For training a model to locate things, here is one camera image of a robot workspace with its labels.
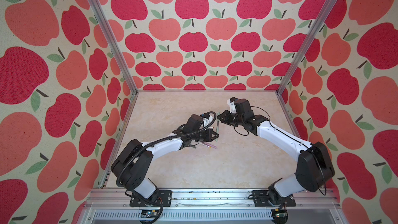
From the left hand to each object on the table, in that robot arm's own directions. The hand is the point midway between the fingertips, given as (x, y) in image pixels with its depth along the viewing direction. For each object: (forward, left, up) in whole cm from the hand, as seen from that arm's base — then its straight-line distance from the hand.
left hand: (220, 137), depth 81 cm
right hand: (+11, 0, +5) cm, 12 cm away
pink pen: (+2, +6, -13) cm, 14 cm away
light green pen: (+8, +1, +4) cm, 9 cm away
